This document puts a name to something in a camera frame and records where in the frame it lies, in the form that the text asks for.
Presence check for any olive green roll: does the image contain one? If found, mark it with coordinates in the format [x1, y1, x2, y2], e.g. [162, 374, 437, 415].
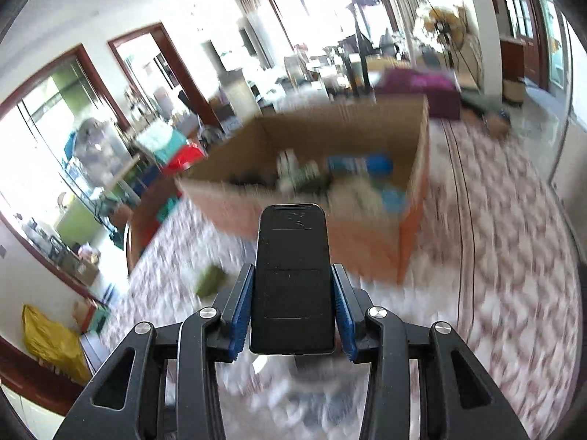
[194, 264, 227, 298]

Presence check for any purple sofa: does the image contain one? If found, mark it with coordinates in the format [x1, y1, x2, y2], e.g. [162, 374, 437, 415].
[374, 67, 462, 120]

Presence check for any yellow plastic bag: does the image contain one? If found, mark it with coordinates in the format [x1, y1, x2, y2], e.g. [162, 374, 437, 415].
[22, 304, 91, 385]

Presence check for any blue plastic box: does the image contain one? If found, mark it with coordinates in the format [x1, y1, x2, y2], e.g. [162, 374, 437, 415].
[327, 154, 394, 180]

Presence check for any paisley quilted bedspread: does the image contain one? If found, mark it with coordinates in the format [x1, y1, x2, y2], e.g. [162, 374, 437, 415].
[101, 118, 581, 439]

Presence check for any orange printed cardboard box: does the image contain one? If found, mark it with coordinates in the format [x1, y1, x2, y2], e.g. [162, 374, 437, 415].
[176, 95, 430, 284]

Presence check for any standing fan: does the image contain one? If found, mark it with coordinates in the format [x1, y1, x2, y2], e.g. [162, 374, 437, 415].
[424, 7, 467, 69]

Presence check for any black rectangular case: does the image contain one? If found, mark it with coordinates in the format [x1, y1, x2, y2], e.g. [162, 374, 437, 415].
[250, 203, 335, 356]

